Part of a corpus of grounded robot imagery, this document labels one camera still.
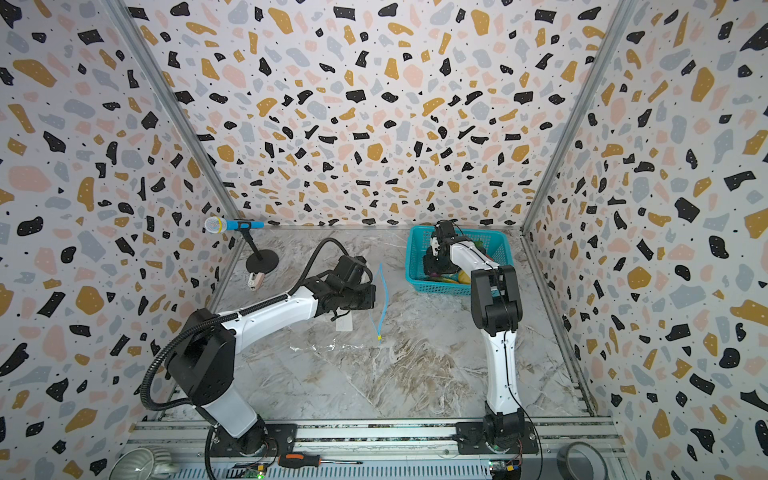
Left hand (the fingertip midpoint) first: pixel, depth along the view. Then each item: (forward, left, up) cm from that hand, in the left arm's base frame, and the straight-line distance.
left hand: (379, 293), depth 86 cm
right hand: (+19, -17, -9) cm, 27 cm away
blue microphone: (+17, +47, +11) cm, 52 cm away
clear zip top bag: (-4, +7, -14) cm, 16 cm away
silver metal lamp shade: (-38, +56, -12) cm, 68 cm away
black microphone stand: (+22, +44, -13) cm, 51 cm away
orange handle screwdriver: (-39, +16, -11) cm, 43 cm away
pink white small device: (+13, +43, -12) cm, 47 cm away
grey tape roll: (-40, -51, -8) cm, 65 cm away
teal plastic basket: (+28, -13, -8) cm, 32 cm away
